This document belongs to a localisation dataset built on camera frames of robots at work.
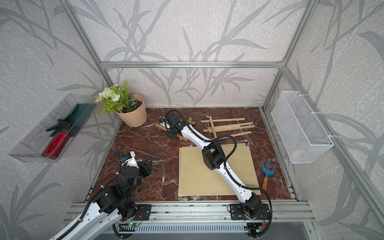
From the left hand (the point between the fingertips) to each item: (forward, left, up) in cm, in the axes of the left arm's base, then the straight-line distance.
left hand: (151, 160), depth 78 cm
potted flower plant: (+39, +25, -1) cm, 46 cm away
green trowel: (+12, +31, +22) cm, 40 cm away
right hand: (+28, -5, -10) cm, 30 cm away
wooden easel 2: (+33, -46, -13) cm, 58 cm away
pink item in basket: (0, -72, +9) cm, 73 cm away
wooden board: (-4, -23, -15) cm, 28 cm away
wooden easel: (+30, 0, -12) cm, 32 cm away
